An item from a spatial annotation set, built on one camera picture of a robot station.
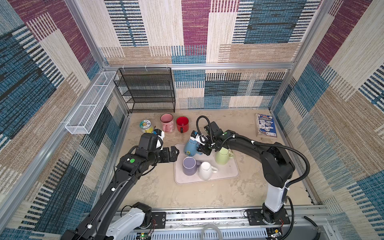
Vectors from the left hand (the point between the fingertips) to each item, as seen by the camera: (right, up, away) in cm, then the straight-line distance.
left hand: (171, 150), depth 73 cm
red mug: (+3, +13, +33) cm, 35 cm away
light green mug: (+27, -6, +12) cm, 30 cm away
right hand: (+15, -2, +16) cm, 22 cm away
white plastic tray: (+32, -14, +16) cm, 39 cm away
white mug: (+17, -12, +6) cm, 21 cm away
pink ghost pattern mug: (-6, +13, +27) cm, 30 cm away
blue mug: (+9, -1, +12) cm, 15 cm away
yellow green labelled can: (-21, +11, +29) cm, 37 cm away
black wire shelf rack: (-23, +37, +36) cm, 57 cm away
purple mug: (+9, -10, +10) cm, 16 cm away
